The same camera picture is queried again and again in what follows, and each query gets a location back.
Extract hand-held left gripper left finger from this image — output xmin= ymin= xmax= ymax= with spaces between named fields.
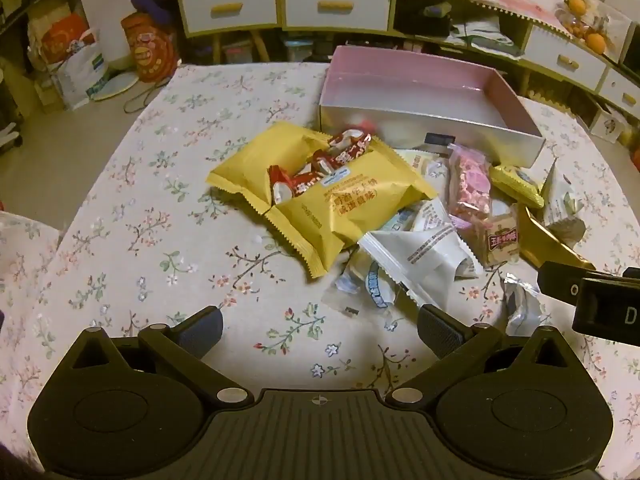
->
xmin=65 ymin=306 xmax=256 ymax=408

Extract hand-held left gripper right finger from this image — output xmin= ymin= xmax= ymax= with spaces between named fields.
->
xmin=385 ymin=304 xmax=576 ymax=408

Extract white snack packet grey text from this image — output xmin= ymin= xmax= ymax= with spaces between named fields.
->
xmin=357 ymin=224 xmax=485 ymax=307

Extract silver foil packet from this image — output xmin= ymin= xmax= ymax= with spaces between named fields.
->
xmin=501 ymin=271 xmax=545 ymax=337

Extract clear packet blue print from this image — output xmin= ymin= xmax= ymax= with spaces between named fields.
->
xmin=322 ymin=247 xmax=401 ymax=320

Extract gold foil packet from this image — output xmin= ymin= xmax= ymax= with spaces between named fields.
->
xmin=515 ymin=202 xmax=597 ymax=272

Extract small brown snack packet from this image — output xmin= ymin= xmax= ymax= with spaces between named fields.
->
xmin=475 ymin=205 xmax=523 ymax=268

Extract white packet plant print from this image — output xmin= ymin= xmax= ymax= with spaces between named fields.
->
xmin=541 ymin=157 xmax=587 ymax=243

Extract white packet blue print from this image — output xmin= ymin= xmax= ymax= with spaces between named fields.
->
xmin=395 ymin=197 xmax=453 ymax=235

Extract large yellow snack packet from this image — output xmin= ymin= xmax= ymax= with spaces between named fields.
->
xmin=262 ymin=135 xmax=440 ymax=281
xmin=207 ymin=121 xmax=331 ymax=217

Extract pink candy bag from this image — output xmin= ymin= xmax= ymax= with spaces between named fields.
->
xmin=446 ymin=142 xmax=495 ymax=235

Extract small bright yellow packet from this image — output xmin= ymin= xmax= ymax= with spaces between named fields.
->
xmin=489 ymin=164 xmax=546 ymax=210

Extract cream snack packet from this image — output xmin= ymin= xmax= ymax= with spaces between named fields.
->
xmin=399 ymin=147 xmax=452 ymax=196

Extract pink cardboard box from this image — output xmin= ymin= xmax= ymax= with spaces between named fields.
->
xmin=317 ymin=45 xmax=546 ymax=168

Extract small decorated box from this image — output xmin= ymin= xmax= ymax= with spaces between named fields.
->
xmin=590 ymin=105 xmax=628 ymax=145

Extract round white plate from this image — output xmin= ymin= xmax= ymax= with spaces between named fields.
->
xmin=92 ymin=70 xmax=139 ymax=102

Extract low wooden cabinet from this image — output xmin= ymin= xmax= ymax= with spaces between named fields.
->
xmin=392 ymin=0 xmax=640 ymax=126

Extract red printed bag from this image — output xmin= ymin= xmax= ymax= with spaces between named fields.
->
xmin=120 ymin=12 xmax=179 ymax=83

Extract white printed sack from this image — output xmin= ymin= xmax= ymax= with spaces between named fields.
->
xmin=42 ymin=12 xmax=111 ymax=111

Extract stack of papers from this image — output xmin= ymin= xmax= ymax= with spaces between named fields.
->
xmin=447 ymin=17 xmax=525 ymax=58

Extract storage container blue lid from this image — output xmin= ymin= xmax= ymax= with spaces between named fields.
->
xmin=282 ymin=35 xmax=333 ymax=64

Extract black bag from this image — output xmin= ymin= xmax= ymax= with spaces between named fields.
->
xmin=395 ymin=0 xmax=452 ymax=38

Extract wooden shelf cabinet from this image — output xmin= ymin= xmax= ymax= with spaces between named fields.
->
xmin=170 ymin=0 xmax=396 ymax=41

